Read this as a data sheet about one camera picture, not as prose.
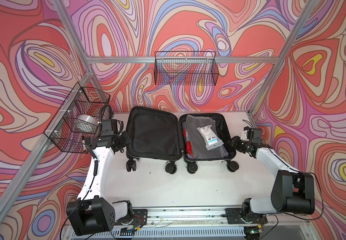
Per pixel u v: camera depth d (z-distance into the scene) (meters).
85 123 0.70
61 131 0.66
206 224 0.72
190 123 0.99
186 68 0.96
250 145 0.67
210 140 0.89
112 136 0.54
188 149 0.91
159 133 0.98
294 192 0.43
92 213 0.39
